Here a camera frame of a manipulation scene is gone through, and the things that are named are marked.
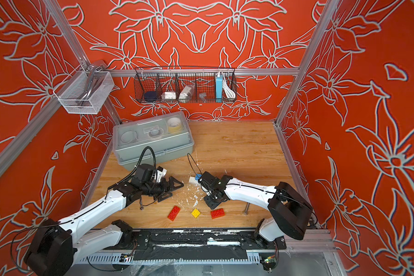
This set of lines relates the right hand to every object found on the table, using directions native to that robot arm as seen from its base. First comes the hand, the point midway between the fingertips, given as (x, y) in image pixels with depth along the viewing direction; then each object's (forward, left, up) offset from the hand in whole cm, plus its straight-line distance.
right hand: (208, 202), depth 82 cm
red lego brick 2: (-5, +16, 0) cm, 17 cm away
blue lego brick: (+13, +6, +1) cm, 15 cm away
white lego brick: (+12, +9, 0) cm, 15 cm away
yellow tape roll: (+38, +20, +15) cm, 46 cm away
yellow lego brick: (-5, +6, 0) cm, 8 cm away
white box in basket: (+43, +21, +32) cm, 57 cm away
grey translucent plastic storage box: (+27, +21, +19) cm, 39 cm away
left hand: (+3, +14, +8) cm, 17 cm away
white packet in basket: (+48, +12, +30) cm, 58 cm away
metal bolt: (-2, -19, -1) cm, 19 cm away
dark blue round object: (+51, +34, +26) cm, 67 cm away
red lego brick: (-5, -5, -1) cm, 7 cm away
